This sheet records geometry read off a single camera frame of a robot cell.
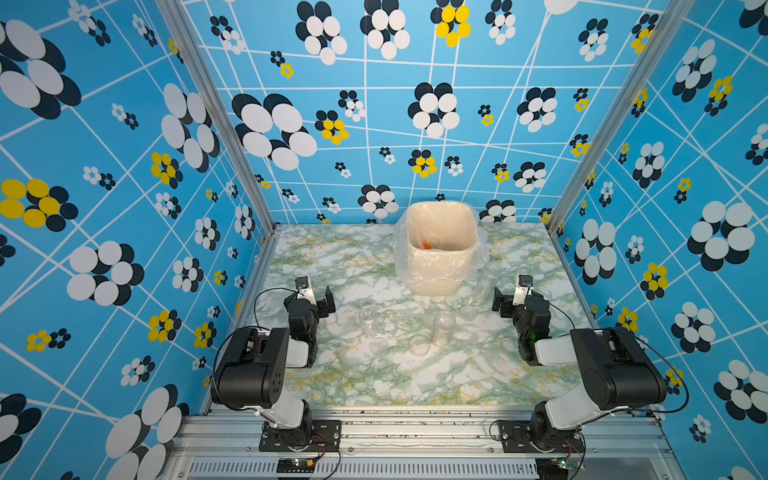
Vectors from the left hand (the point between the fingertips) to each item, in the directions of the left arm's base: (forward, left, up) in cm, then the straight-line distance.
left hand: (316, 287), depth 93 cm
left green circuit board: (-45, 0, -11) cm, 46 cm away
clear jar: (-9, -16, -8) cm, 20 cm away
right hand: (0, -64, 0) cm, 64 cm away
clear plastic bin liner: (+7, -26, +11) cm, 29 cm away
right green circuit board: (-45, -62, -8) cm, 77 cm away
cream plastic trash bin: (+16, -41, +5) cm, 44 cm away
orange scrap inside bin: (+15, -36, +3) cm, 39 cm away
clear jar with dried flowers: (-12, -39, -7) cm, 42 cm away
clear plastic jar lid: (-15, -20, -9) cm, 27 cm away
